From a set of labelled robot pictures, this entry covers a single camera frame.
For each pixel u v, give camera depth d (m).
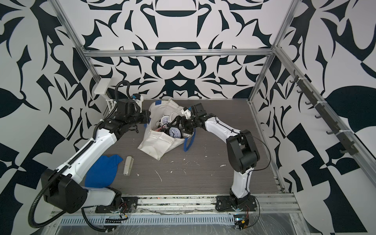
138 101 0.70
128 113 0.61
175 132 0.86
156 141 0.81
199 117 0.73
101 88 0.93
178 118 0.79
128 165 0.84
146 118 0.70
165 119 0.99
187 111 0.85
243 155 0.50
